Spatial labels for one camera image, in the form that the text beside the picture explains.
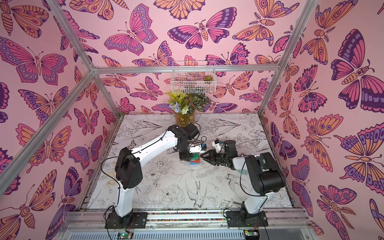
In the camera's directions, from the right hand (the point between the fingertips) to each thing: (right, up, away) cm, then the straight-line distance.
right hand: (203, 156), depth 90 cm
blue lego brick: (-6, -5, +2) cm, 8 cm away
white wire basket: (-6, +50, +5) cm, 50 cm away
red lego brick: (-4, -3, -1) cm, 5 cm away
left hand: (-8, +1, -4) cm, 9 cm away
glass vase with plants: (-12, +32, +10) cm, 36 cm away
